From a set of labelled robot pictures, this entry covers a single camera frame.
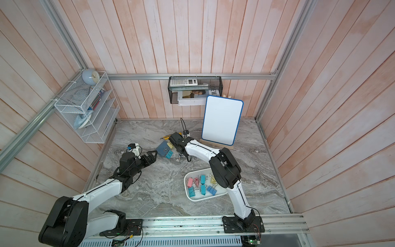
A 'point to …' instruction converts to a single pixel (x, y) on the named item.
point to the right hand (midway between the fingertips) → (188, 148)
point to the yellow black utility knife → (166, 137)
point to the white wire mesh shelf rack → (92, 109)
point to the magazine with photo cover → (197, 98)
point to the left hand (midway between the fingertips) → (153, 155)
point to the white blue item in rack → (82, 119)
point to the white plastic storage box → (202, 185)
